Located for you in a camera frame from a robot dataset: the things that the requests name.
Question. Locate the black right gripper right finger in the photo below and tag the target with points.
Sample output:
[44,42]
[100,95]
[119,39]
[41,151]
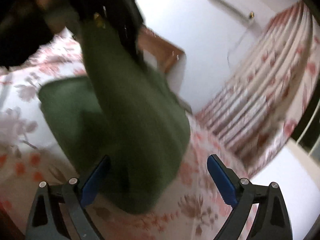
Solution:
[271,220]

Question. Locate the green and white knit sweater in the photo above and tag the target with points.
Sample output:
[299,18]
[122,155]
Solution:
[121,110]

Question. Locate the white air conditioner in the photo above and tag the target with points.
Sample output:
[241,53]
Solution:
[241,14]

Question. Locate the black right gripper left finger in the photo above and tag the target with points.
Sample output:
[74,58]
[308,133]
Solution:
[46,220]

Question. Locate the floral pink curtain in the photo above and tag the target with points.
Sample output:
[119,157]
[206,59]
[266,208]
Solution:
[259,107]

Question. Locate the window with frame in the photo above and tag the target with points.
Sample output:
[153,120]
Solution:
[306,133]

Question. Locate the large wooden headboard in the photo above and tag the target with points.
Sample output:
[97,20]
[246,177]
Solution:
[165,53]

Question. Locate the floral pink bed quilt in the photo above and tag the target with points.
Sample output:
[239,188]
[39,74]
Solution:
[191,208]

